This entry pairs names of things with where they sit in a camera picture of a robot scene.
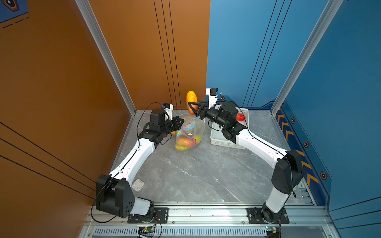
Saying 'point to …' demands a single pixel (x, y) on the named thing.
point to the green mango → (181, 148)
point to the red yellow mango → (240, 117)
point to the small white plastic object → (138, 185)
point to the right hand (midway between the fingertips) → (192, 102)
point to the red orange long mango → (187, 142)
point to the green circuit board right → (273, 229)
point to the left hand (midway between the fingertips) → (184, 118)
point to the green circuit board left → (147, 229)
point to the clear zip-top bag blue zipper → (191, 133)
